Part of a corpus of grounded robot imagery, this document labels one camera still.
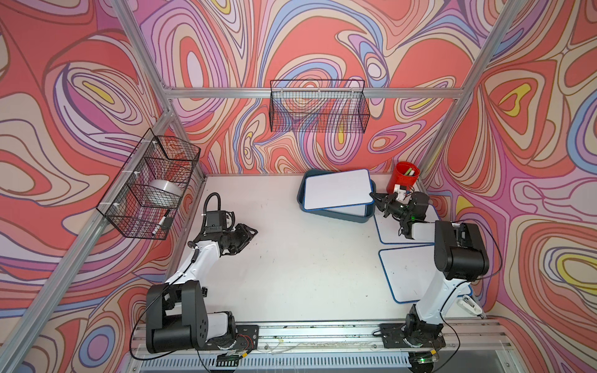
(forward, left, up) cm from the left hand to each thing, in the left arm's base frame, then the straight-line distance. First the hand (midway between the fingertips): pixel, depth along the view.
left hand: (255, 235), depth 88 cm
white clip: (-23, -76, -8) cm, 79 cm away
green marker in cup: (+32, -67, +4) cm, 75 cm away
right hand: (+15, -46, +5) cm, 48 cm away
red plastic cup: (+32, -66, +2) cm, 74 cm away
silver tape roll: (+1, +24, +25) cm, 34 cm away
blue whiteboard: (-10, -60, -9) cm, 61 cm away
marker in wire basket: (-5, +27, +16) cm, 32 cm away
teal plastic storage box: (+15, -42, -5) cm, 45 cm away
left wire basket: (+1, +32, +21) cm, 39 cm away
